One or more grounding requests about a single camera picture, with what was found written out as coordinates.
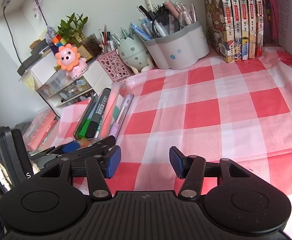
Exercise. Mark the green highlighter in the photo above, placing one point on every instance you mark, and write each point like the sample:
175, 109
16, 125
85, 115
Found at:
84, 121

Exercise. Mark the row of books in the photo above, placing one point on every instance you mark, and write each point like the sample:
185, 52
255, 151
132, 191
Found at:
235, 28

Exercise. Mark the clear plastic organizer box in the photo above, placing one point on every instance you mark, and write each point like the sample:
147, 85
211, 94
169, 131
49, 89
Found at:
125, 90

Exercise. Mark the egg shaped pen holder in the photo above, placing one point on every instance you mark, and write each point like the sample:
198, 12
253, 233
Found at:
135, 55

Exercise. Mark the green white glue stick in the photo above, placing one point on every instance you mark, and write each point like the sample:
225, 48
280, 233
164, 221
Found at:
117, 108

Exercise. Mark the black marker pen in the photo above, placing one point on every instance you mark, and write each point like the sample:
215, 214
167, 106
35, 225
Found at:
97, 114

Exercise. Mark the rubiks cube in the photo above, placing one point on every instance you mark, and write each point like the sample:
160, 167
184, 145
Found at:
57, 42

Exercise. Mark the black box on organizer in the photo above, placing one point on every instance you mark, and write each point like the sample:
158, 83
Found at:
39, 51

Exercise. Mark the white drawer organizer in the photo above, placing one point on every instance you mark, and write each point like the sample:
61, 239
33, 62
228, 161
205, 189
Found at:
57, 89

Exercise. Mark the magnifying glass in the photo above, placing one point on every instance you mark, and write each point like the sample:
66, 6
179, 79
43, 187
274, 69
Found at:
165, 24

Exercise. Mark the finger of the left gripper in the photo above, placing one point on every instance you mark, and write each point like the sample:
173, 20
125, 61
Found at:
98, 148
57, 151

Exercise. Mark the bamboo plant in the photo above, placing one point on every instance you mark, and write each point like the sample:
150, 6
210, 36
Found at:
71, 30

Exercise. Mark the red white checkered tablecloth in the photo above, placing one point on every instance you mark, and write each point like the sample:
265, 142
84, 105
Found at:
240, 110

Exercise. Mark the purple pen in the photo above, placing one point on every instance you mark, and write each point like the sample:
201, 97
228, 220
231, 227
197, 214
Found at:
116, 125

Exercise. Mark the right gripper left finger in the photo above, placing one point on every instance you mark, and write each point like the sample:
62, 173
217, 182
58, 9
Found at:
98, 169

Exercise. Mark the pink lion toy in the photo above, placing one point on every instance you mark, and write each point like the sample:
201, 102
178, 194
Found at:
70, 60

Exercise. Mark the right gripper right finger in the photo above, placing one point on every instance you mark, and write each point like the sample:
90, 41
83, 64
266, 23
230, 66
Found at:
189, 168

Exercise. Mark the pink highlighter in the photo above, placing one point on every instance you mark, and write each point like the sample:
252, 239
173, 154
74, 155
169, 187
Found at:
108, 113

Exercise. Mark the pink perforated pen holder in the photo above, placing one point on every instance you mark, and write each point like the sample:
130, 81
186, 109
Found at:
116, 69

